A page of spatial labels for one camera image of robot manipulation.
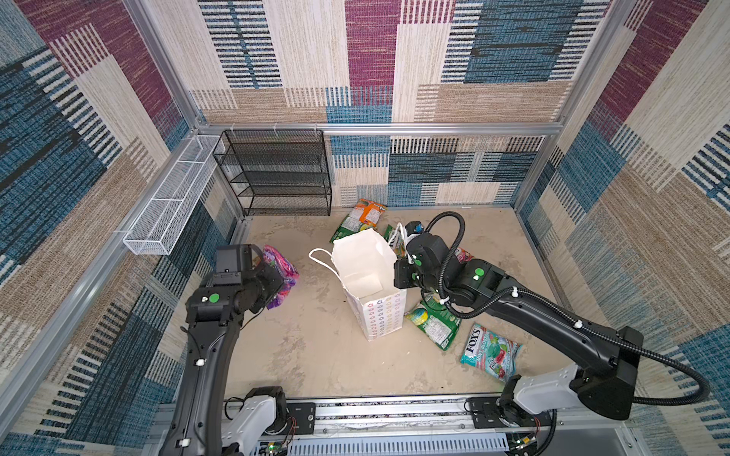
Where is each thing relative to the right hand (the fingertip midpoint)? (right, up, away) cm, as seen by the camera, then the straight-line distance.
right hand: (396, 271), depth 72 cm
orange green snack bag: (-9, +17, +43) cm, 47 cm away
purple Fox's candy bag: (-27, +1, -1) cm, 28 cm away
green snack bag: (+14, -17, +15) cm, 26 cm away
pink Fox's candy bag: (+27, +2, +30) cm, 40 cm away
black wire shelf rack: (-42, +33, +38) cm, 66 cm away
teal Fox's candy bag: (+27, -24, +9) cm, 37 cm away
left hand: (-29, -1, 0) cm, 29 cm away
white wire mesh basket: (-74, +11, +21) cm, 78 cm away
